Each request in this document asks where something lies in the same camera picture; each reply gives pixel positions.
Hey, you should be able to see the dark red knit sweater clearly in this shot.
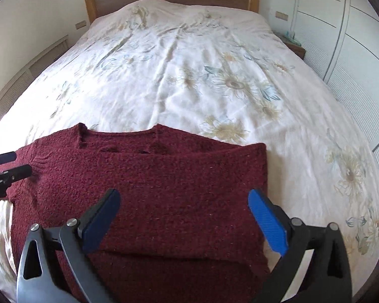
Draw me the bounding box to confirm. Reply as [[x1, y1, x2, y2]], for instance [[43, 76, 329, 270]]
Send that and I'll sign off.
[[7, 124, 270, 302]]

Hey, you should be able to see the white radiator cover panel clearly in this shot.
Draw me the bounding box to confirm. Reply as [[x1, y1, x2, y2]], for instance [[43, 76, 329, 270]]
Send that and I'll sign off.
[[0, 35, 69, 121]]

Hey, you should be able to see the wooden nightstand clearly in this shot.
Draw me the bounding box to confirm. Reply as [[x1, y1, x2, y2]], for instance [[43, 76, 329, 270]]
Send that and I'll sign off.
[[279, 35, 306, 60]]

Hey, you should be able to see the white floral bed cover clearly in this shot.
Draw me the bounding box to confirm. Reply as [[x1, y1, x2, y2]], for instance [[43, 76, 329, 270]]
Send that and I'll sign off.
[[0, 0, 379, 292]]

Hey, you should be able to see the white sliding wardrobe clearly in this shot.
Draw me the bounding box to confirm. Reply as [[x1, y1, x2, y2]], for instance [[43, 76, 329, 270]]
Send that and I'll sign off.
[[291, 0, 379, 166]]

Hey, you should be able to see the beige wall socket left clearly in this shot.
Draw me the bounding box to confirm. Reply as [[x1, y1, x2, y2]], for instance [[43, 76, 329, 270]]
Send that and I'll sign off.
[[75, 20, 87, 30]]

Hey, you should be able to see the beige wall socket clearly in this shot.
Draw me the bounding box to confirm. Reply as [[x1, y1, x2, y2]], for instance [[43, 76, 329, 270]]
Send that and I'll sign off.
[[275, 11, 289, 21], [75, 20, 87, 30]]

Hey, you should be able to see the beige wall socket right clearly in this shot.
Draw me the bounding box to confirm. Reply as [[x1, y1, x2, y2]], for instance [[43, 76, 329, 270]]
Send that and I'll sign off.
[[275, 11, 289, 21]]

